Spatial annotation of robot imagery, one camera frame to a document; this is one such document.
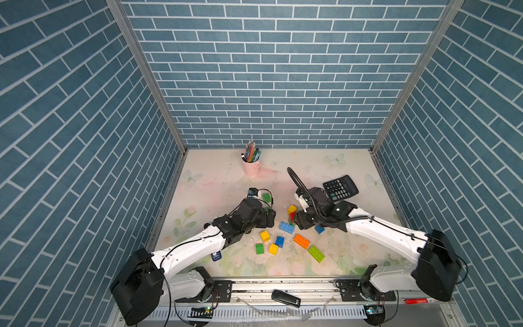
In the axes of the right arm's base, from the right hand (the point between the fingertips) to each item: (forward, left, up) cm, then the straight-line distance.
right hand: (300, 217), depth 83 cm
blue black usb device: (-16, +33, -8) cm, 37 cm away
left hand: (-1, +11, +2) cm, 11 cm away
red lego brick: (+2, +3, -3) cm, 5 cm away
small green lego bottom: (-11, +16, -8) cm, 21 cm away
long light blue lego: (-1, +5, -8) cm, 10 cm away
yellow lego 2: (-6, +14, -6) cm, 17 cm away
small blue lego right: (0, -9, -9) cm, 13 cm away
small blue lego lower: (-8, +8, -6) cm, 13 cm away
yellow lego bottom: (-11, +10, -8) cm, 17 cm away
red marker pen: (-25, -39, -7) cm, 47 cm away
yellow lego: (+7, +3, -6) cm, 10 cm away
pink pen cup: (+26, +24, -2) cm, 35 cm away
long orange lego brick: (-7, -2, -8) cm, 11 cm away
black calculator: (+22, -22, -8) cm, 32 cm away
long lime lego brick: (-10, -7, -9) cm, 15 cm away
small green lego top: (+12, +15, -6) cm, 20 cm away
